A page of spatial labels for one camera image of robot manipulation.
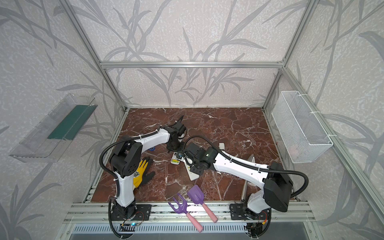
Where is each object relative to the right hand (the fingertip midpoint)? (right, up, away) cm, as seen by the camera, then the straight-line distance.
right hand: (195, 158), depth 80 cm
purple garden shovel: (0, -18, -1) cm, 18 cm away
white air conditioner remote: (-2, -11, +4) cm, 12 cm away
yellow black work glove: (-30, -10, +4) cm, 32 cm away
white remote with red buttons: (-14, -4, +11) cm, 18 cm away
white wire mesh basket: (+46, +13, -19) cm, 52 cm away
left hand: (-10, +4, +15) cm, 19 cm away
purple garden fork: (-7, -24, -5) cm, 26 cm away
